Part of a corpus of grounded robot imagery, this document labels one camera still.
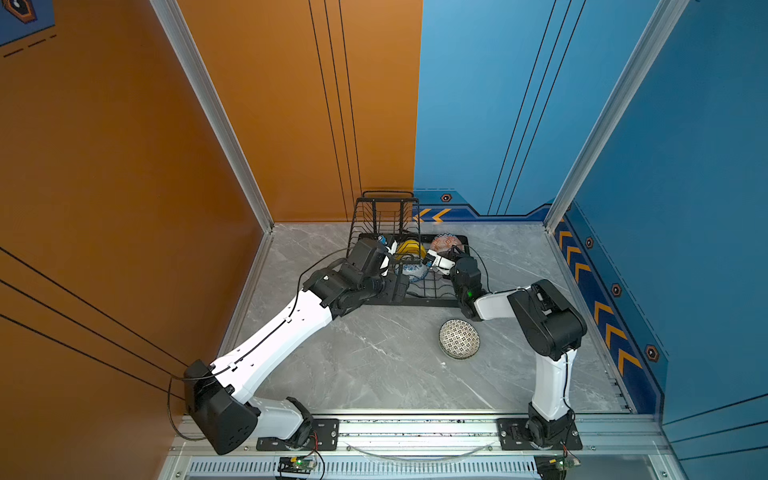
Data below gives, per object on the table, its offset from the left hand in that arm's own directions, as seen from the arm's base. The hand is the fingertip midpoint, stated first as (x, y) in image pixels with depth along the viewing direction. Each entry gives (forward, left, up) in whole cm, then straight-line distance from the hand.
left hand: (394, 276), depth 75 cm
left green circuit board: (-37, +23, -26) cm, 51 cm away
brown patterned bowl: (-7, -19, -21) cm, 30 cm away
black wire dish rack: (+31, +1, -10) cm, 33 cm away
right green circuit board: (-37, -39, -25) cm, 59 cm away
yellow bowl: (+29, -6, -22) cm, 37 cm away
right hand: (+21, -20, -11) cm, 31 cm away
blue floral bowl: (+17, -8, -21) cm, 28 cm away
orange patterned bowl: (+29, -18, -19) cm, 39 cm away
